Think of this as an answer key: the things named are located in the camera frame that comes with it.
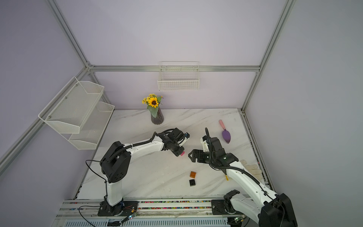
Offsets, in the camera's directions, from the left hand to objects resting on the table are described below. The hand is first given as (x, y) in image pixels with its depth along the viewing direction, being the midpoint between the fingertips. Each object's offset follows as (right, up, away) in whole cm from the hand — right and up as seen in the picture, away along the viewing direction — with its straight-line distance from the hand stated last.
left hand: (179, 150), depth 91 cm
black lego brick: (+8, -16, -11) cm, 22 cm away
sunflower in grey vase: (-17, +31, +2) cm, 36 cm away
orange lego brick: (+9, -13, -7) cm, 18 cm away
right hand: (+11, -2, -10) cm, 15 cm away
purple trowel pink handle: (+35, +9, +12) cm, 38 cm away
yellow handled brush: (+30, -16, -7) cm, 34 cm away
